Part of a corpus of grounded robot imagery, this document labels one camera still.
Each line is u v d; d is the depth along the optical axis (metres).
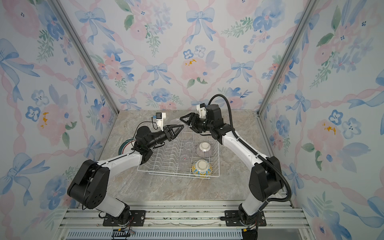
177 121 0.76
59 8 0.69
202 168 0.84
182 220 0.75
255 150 0.49
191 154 0.93
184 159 0.83
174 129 0.73
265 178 0.44
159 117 0.70
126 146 0.96
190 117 0.71
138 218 0.74
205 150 0.93
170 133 0.70
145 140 0.65
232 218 0.70
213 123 0.64
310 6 0.69
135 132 1.09
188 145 0.88
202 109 0.75
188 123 0.70
